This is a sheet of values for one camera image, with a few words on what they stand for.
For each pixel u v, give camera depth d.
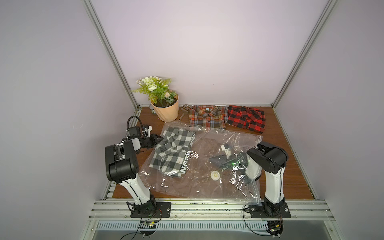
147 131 0.85
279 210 0.63
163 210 0.73
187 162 0.88
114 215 0.73
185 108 1.17
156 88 0.92
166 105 1.06
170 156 0.90
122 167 0.50
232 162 0.72
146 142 0.83
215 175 0.83
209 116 1.10
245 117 1.10
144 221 0.71
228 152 0.85
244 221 0.70
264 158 0.53
